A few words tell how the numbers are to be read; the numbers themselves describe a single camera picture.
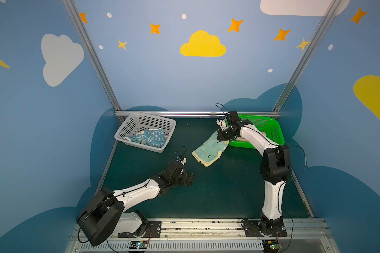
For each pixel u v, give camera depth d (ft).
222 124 2.91
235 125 2.40
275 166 1.77
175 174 2.19
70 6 2.23
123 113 3.83
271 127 3.62
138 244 2.31
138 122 3.77
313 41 2.64
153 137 3.53
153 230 2.43
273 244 2.35
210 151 3.31
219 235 2.40
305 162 2.83
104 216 1.36
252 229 2.44
